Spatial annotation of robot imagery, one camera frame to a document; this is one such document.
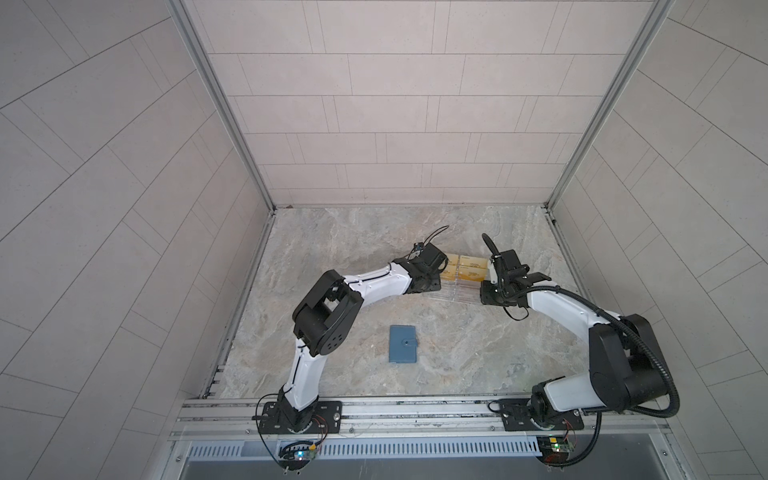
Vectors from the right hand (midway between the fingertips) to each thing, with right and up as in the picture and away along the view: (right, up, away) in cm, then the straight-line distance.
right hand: (481, 294), depth 91 cm
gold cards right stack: (-3, +8, -2) cm, 9 cm away
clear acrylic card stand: (-14, +10, -13) cm, 21 cm away
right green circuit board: (+10, -31, -23) cm, 40 cm away
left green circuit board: (-48, -30, -25) cm, 61 cm away
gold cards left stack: (-9, +7, +1) cm, 11 cm away
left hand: (-12, +4, +2) cm, 13 cm away
